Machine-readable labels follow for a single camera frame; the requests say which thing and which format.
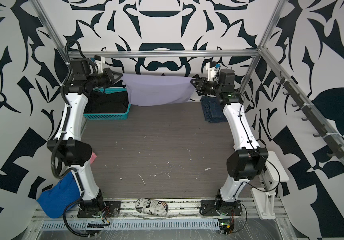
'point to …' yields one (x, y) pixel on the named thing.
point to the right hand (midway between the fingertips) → (192, 79)
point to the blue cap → (54, 199)
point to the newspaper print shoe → (152, 206)
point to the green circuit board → (224, 221)
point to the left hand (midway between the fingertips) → (122, 70)
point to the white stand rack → (264, 199)
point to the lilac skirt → (148, 90)
